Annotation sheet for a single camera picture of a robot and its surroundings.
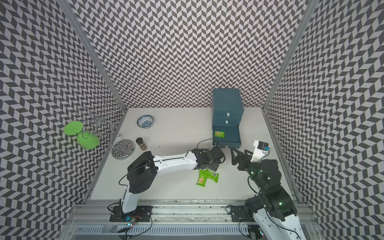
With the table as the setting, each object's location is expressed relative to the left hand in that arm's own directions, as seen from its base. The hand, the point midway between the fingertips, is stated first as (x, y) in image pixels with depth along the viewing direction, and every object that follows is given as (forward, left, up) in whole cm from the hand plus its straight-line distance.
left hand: (211, 162), depth 86 cm
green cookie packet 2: (-8, +5, -3) cm, 10 cm away
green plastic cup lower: (+3, +62, +20) cm, 65 cm away
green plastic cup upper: (+4, +64, +29) cm, 71 cm away
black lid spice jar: (+11, +43, +5) cm, 45 cm away
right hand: (-4, -11, +19) cm, 23 cm away
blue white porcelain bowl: (+33, +47, -2) cm, 57 cm away
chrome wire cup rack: (+10, +56, -2) cm, 57 cm away
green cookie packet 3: (-7, 0, -3) cm, 7 cm away
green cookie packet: (+22, -7, -3) cm, 23 cm away
